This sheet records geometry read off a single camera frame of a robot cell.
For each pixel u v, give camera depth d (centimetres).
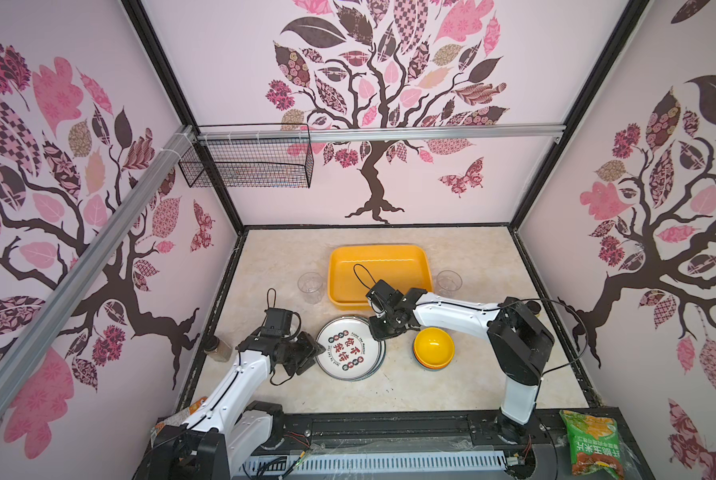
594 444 68
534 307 86
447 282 100
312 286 100
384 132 93
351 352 85
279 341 62
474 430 73
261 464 73
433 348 85
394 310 67
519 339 50
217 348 79
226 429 43
